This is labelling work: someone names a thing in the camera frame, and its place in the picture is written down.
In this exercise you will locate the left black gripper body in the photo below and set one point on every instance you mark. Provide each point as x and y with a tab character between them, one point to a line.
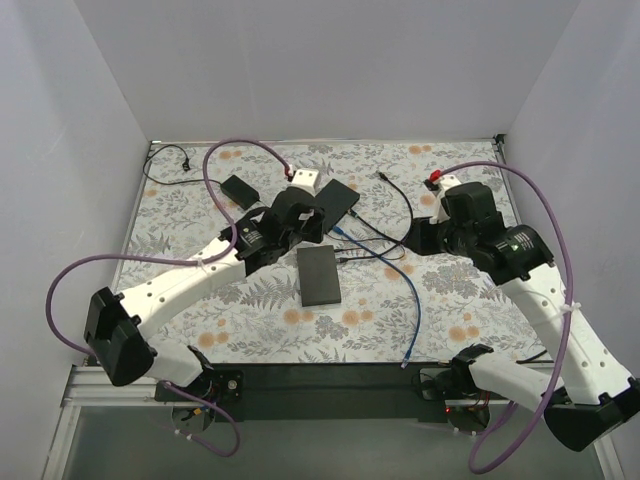
312	226

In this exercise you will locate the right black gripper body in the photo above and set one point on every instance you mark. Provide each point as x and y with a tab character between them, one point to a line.
430	236

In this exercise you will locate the black network switch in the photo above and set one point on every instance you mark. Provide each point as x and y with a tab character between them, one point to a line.
336	199
318	276

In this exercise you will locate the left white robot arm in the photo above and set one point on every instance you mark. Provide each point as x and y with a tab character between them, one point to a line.
121	328

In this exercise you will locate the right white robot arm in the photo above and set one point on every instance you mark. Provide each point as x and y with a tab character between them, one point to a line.
595	393

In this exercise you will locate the floral patterned table mat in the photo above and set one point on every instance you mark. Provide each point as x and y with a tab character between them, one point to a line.
395	304

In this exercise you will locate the black power adapter brick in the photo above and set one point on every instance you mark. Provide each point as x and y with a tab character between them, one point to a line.
239	192

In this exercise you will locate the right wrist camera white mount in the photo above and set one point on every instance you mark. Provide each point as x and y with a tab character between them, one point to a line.
438	184

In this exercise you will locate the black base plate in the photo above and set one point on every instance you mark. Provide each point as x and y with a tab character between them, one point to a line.
334	391

